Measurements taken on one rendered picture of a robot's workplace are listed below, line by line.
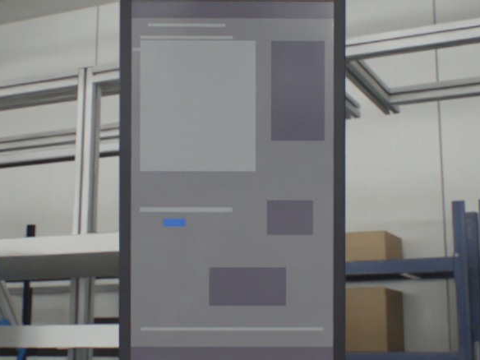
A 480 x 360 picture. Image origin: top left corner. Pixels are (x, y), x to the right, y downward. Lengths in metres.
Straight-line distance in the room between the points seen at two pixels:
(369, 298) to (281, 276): 3.19
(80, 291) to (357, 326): 2.37
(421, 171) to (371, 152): 0.31
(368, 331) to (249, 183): 3.22
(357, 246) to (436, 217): 0.59
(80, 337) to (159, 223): 0.51
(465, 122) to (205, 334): 3.80
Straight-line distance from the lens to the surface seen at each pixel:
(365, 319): 4.28
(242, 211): 1.09
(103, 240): 1.55
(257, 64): 1.11
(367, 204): 4.83
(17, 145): 2.99
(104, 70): 2.22
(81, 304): 2.13
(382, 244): 4.30
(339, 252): 1.11
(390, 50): 2.00
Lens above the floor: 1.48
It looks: 11 degrees up
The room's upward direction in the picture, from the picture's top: straight up
